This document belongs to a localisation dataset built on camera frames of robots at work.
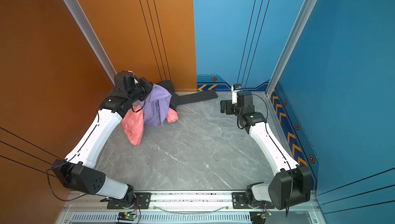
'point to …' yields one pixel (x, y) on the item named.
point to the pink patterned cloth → (133, 124)
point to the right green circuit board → (258, 217)
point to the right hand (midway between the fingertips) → (227, 101)
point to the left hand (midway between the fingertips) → (155, 79)
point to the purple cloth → (156, 106)
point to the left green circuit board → (126, 216)
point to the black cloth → (177, 99)
